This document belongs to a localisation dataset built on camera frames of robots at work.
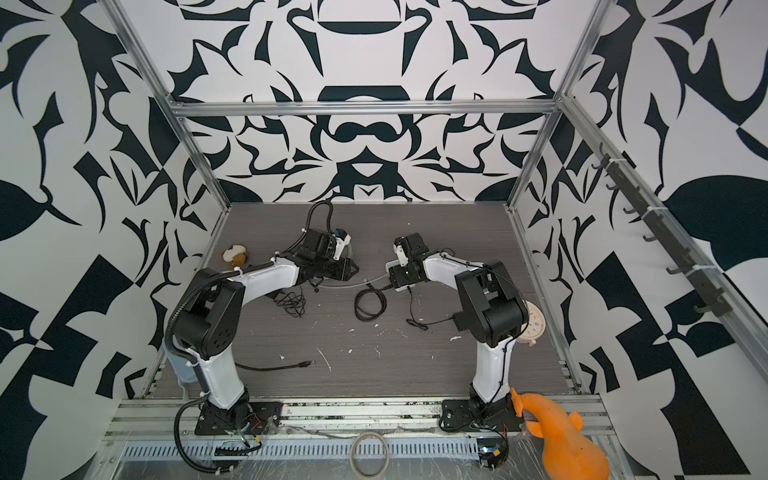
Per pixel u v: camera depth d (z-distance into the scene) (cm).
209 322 49
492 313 51
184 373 79
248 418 72
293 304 93
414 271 74
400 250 88
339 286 95
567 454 63
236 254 102
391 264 100
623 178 65
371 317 91
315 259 76
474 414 66
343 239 87
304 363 82
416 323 89
